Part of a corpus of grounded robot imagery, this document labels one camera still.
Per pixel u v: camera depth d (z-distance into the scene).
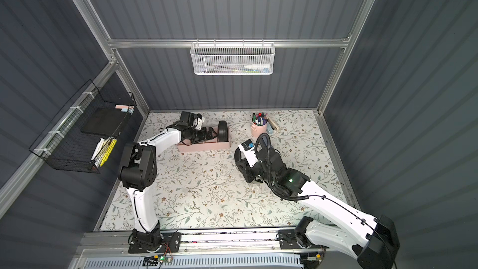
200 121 0.93
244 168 0.63
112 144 0.71
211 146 0.96
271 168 0.53
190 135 0.84
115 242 0.76
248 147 0.62
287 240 0.74
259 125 0.99
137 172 0.54
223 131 0.94
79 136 0.72
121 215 0.81
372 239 0.39
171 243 0.73
